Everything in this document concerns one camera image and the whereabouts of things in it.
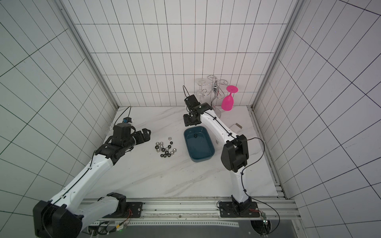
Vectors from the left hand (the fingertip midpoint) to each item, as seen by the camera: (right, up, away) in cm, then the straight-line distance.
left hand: (143, 136), depth 81 cm
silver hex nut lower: (+15, -12, +12) cm, 23 cm away
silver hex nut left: (+7, -7, +16) cm, 19 cm away
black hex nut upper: (+4, -9, +15) cm, 18 cm away
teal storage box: (+32, -7, +17) cm, 37 cm away
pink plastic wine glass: (+51, +20, +16) cm, 57 cm away
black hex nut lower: (+8, -14, +11) cm, 19 cm away
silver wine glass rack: (+43, +31, +13) cm, 54 cm away
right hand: (+22, +8, +8) cm, 24 cm away
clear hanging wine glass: (+33, +35, +17) cm, 52 cm away
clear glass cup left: (-31, +1, +22) cm, 39 cm away
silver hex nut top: (+12, -4, +19) cm, 23 cm away
